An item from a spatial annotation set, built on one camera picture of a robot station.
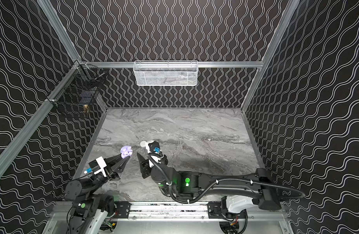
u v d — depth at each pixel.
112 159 0.57
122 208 0.76
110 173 0.55
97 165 0.49
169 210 0.76
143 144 0.98
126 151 0.59
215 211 0.74
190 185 0.45
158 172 0.37
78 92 0.94
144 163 0.52
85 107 0.83
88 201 0.53
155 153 0.48
